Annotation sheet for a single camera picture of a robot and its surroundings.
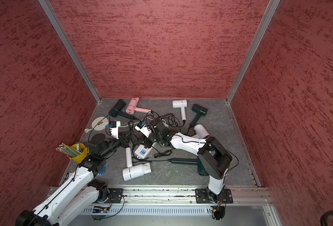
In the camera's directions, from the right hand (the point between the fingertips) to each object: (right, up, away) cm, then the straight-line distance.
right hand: (139, 142), depth 81 cm
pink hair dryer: (-12, +22, +29) cm, 38 cm away
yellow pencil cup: (-37, -6, -1) cm, 37 cm away
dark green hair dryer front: (+36, -16, -2) cm, 40 cm away
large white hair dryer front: (-3, -15, -4) cm, 16 cm away
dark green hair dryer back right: (+42, +19, +25) cm, 53 cm away
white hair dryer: (+28, +25, +29) cm, 47 cm away
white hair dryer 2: (+40, +4, +14) cm, 43 cm away
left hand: (-2, +6, -5) cm, 8 cm away
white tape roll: (-34, +10, +19) cm, 40 cm away
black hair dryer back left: (-24, +19, +25) cm, 40 cm away
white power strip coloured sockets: (0, -8, +6) cm, 10 cm away
